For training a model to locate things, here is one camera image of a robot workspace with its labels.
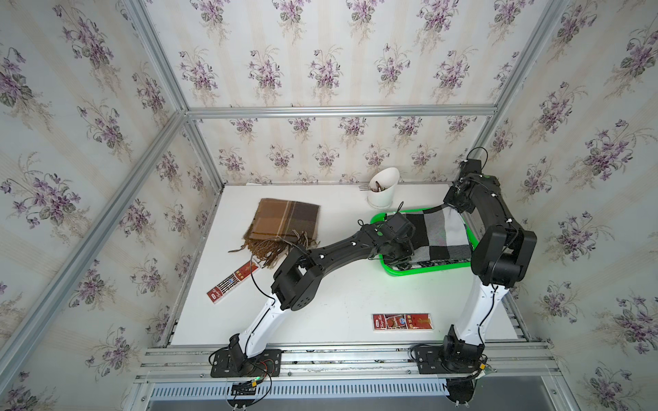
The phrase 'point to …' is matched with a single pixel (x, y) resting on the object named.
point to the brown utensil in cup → (379, 187)
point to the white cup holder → (381, 187)
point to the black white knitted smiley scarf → (422, 264)
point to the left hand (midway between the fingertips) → (417, 260)
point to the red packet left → (227, 284)
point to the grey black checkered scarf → (440, 235)
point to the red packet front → (402, 321)
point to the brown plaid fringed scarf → (278, 226)
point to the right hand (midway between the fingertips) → (457, 203)
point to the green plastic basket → (387, 268)
